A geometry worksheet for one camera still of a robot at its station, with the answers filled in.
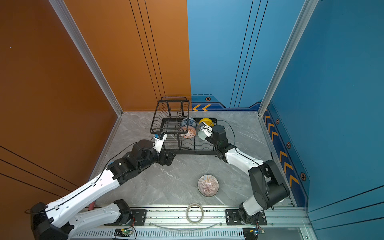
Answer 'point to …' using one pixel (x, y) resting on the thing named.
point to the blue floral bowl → (188, 122)
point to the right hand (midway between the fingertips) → (211, 125)
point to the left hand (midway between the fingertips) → (170, 147)
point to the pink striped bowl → (208, 185)
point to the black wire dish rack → (170, 111)
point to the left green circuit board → (125, 232)
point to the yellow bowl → (207, 121)
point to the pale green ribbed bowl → (201, 135)
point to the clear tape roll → (187, 210)
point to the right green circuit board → (250, 233)
